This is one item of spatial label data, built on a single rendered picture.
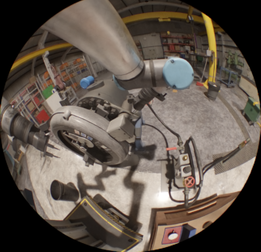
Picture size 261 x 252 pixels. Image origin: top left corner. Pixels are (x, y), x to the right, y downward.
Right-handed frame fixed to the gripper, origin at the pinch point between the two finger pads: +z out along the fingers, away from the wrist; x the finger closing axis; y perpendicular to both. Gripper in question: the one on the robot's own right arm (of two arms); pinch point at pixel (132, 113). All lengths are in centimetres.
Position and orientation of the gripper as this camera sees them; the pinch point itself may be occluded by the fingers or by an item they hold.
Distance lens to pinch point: 50.3
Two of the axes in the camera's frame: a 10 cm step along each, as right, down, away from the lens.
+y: -8.1, -2.8, -5.1
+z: -5.7, 5.3, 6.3
